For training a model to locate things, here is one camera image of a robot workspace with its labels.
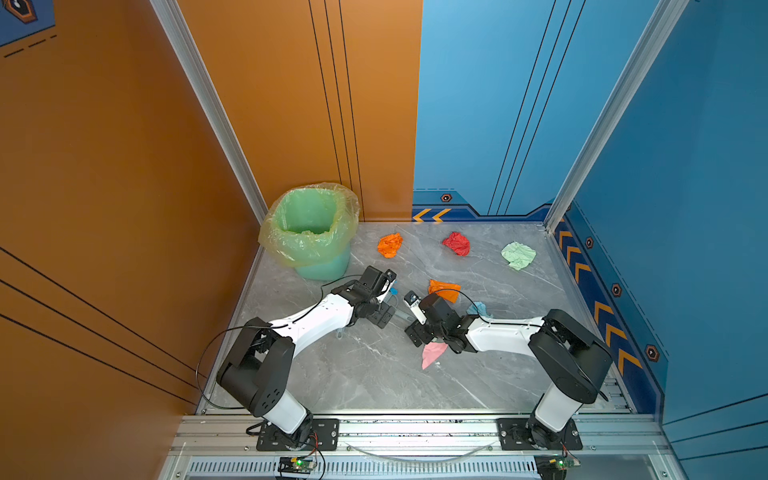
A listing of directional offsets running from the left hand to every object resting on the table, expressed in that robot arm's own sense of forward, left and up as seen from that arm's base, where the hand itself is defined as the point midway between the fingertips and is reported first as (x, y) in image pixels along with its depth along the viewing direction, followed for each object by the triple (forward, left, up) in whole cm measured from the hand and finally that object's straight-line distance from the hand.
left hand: (376, 301), depth 91 cm
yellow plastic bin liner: (+27, +24, +6) cm, 37 cm away
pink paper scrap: (-13, -17, -6) cm, 22 cm away
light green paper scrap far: (+23, -51, -5) cm, 56 cm away
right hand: (-3, -12, -5) cm, 14 cm away
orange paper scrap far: (+27, -3, -5) cm, 28 cm away
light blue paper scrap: (0, -33, -4) cm, 33 cm away
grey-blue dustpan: (-8, +11, -4) cm, 14 cm away
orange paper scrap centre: (+8, -22, -4) cm, 24 cm away
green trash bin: (+12, +16, 0) cm, 21 cm away
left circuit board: (-41, +17, -8) cm, 45 cm away
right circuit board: (-40, -44, -8) cm, 60 cm away
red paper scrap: (+28, -30, -4) cm, 41 cm away
